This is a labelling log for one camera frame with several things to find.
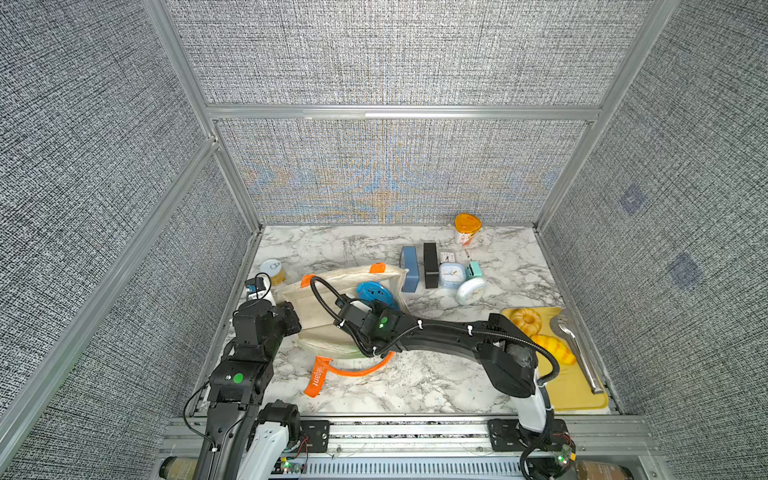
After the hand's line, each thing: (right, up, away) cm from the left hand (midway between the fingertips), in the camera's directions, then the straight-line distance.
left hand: (291, 299), depth 72 cm
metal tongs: (+80, -10, +21) cm, 83 cm away
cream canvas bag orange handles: (+8, +2, -9) cm, 12 cm away
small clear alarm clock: (+45, +10, +35) cm, 58 cm away
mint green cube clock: (+52, +5, +28) cm, 60 cm away
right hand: (+20, -2, +13) cm, 24 cm away
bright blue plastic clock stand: (+18, 0, +17) cm, 25 cm away
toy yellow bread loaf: (+72, -16, +14) cm, 75 cm away
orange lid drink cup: (+52, +21, +35) cm, 66 cm away
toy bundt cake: (+65, -9, +18) cm, 68 cm away
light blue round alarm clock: (+45, +4, +31) cm, 55 cm away
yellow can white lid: (-15, +6, +29) cm, 33 cm away
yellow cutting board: (+74, -26, +10) cm, 79 cm away
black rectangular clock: (+38, +7, +25) cm, 46 cm away
